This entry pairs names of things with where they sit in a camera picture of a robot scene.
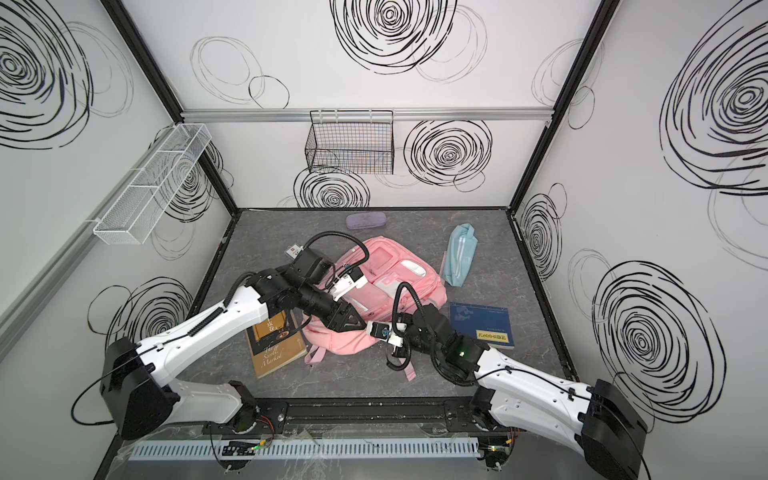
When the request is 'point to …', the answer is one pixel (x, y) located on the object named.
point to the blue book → (486, 323)
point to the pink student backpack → (382, 266)
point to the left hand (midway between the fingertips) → (363, 324)
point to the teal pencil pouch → (461, 245)
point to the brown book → (275, 342)
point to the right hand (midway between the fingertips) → (373, 327)
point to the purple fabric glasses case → (362, 220)
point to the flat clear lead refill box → (293, 250)
